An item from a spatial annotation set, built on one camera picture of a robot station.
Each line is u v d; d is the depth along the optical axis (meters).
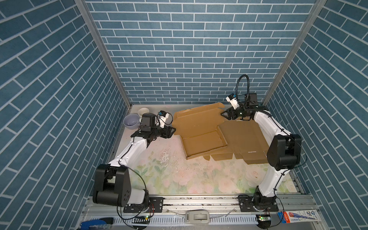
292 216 0.70
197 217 0.69
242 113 0.79
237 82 0.77
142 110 1.05
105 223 0.67
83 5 0.69
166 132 0.75
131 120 1.04
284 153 0.50
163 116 0.76
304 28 0.78
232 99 0.81
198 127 0.93
